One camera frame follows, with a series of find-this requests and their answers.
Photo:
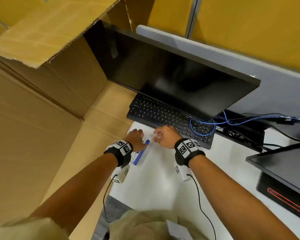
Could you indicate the person's left hand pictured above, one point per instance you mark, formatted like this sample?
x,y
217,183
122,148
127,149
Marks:
x,y
135,139

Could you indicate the person's right forearm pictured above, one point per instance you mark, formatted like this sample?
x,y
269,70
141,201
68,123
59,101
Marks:
x,y
230,197

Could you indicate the person's left forearm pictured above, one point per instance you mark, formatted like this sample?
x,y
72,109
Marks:
x,y
77,192

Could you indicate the grey desk partition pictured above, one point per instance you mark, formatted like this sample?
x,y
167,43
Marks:
x,y
277,92

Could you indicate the large black computer monitor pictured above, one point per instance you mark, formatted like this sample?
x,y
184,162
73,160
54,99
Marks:
x,y
165,72

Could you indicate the person's beige shirt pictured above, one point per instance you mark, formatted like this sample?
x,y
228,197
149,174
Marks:
x,y
140,224

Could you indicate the black keyboard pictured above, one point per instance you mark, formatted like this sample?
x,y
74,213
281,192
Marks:
x,y
152,112

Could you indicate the large cardboard box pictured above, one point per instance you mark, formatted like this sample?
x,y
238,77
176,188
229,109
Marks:
x,y
27,122

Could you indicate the person's right hand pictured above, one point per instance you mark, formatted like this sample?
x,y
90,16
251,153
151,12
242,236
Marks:
x,y
167,137

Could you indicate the black left wristband with markers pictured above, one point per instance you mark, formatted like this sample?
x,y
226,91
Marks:
x,y
120,152

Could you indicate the black wristband with markers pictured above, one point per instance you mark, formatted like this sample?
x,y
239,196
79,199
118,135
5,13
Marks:
x,y
120,152
187,152

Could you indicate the black right wristband with markers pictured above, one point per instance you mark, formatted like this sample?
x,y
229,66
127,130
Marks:
x,y
187,152

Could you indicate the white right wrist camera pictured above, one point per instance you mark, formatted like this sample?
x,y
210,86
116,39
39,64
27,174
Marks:
x,y
182,173

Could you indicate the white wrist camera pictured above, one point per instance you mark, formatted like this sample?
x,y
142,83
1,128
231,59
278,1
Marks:
x,y
121,176
182,173

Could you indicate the white badge card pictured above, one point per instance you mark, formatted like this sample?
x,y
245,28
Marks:
x,y
177,231

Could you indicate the yellow partition panel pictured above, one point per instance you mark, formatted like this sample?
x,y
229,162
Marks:
x,y
252,27
165,12

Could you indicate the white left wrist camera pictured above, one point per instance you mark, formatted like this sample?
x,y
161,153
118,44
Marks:
x,y
121,176

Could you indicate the black monitor base, red line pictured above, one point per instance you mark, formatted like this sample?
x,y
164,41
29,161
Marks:
x,y
277,204

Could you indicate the black monitor with red-lined base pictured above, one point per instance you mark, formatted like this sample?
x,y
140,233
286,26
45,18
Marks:
x,y
285,164

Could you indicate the grey partition post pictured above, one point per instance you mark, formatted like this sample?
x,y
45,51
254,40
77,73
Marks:
x,y
193,17

